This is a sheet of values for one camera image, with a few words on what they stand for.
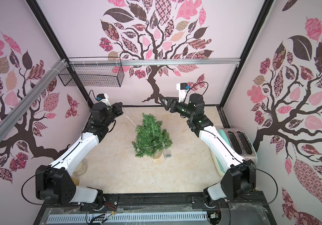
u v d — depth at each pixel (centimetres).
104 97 70
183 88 63
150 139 69
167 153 92
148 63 97
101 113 60
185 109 62
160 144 72
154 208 73
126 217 70
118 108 70
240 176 40
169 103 62
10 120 56
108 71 95
